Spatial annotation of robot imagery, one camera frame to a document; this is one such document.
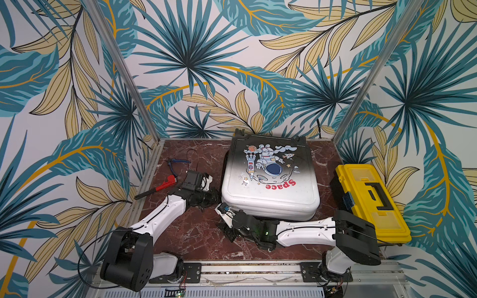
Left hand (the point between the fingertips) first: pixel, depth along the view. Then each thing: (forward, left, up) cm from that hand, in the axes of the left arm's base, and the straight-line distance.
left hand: (222, 201), depth 83 cm
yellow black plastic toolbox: (+3, -57, +8) cm, 58 cm away
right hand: (-9, +1, +1) cm, 9 cm away
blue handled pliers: (+28, +33, -8) cm, 44 cm away
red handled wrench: (+16, +29, -9) cm, 35 cm away
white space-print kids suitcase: (+6, -20, +13) cm, 24 cm away
